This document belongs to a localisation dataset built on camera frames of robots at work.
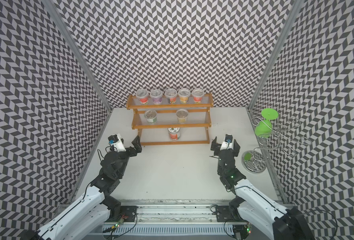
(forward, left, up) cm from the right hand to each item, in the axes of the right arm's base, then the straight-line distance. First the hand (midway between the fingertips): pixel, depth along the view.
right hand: (224, 141), depth 81 cm
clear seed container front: (+16, +42, +4) cm, 45 cm away
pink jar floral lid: (+11, +28, -8) cm, 32 cm away
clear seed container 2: (+19, +28, +18) cm, 38 cm away
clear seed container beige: (+16, +23, +4) cm, 28 cm away
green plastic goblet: (+3, -20, +7) cm, 22 cm away
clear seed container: (+19, +37, +17) cm, 45 cm away
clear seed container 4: (+19, +14, +18) cm, 30 cm away
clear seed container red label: (+18, +44, +18) cm, 51 cm away
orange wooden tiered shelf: (+15, +29, 0) cm, 33 cm away
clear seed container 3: (+20, +22, +17) cm, 34 cm away
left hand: (-1, +50, +4) cm, 50 cm away
